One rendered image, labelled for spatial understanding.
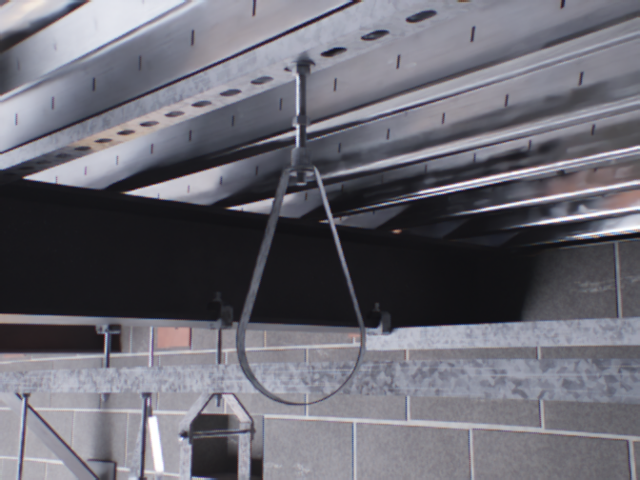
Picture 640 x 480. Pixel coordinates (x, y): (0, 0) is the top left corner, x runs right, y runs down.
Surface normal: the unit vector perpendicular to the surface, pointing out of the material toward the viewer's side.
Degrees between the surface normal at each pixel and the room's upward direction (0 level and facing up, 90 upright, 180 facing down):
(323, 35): 90
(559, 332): 90
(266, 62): 90
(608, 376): 90
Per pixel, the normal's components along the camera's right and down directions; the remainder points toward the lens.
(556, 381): -0.75, -0.09
